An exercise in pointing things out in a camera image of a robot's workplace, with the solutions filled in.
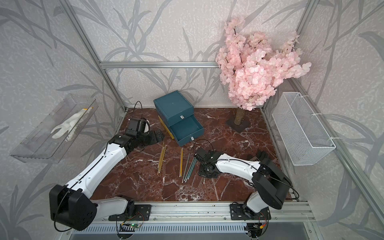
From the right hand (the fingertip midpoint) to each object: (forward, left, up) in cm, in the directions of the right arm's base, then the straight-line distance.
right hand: (201, 174), depth 84 cm
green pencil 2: (+5, +6, -1) cm, 8 cm away
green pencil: (+4, +10, -2) cm, 11 cm away
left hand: (+15, +23, +16) cm, 32 cm away
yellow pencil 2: (+8, +13, -2) cm, 15 cm away
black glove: (+11, -39, -1) cm, 40 cm away
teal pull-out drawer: (+29, +9, +5) cm, 31 cm away
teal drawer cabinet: (+35, +17, +20) cm, 43 cm away
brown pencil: (+11, +26, -2) cm, 29 cm away
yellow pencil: (+11, +24, -2) cm, 27 cm away
